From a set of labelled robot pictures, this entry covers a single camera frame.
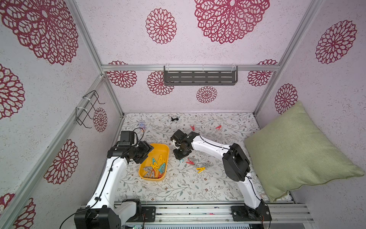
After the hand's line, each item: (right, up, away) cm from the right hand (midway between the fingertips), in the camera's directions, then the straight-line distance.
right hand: (176, 155), depth 91 cm
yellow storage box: (-13, +2, +10) cm, 16 cm away
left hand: (-13, +5, -12) cm, 18 cm away
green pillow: (+58, +7, -22) cm, 62 cm away
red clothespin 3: (-9, -11, -5) cm, 15 cm away
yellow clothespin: (-9, -3, +1) cm, 10 cm away
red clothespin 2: (+13, +18, +21) cm, 30 cm away
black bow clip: (-4, +24, +25) cm, 35 cm away
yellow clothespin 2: (+16, -9, -2) cm, 18 cm away
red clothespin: (+33, +18, +21) cm, 43 cm away
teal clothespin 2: (-8, -8, -4) cm, 12 cm away
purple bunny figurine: (-26, +19, +16) cm, 36 cm away
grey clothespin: (-17, -11, -5) cm, 20 cm away
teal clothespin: (-14, -4, +1) cm, 15 cm away
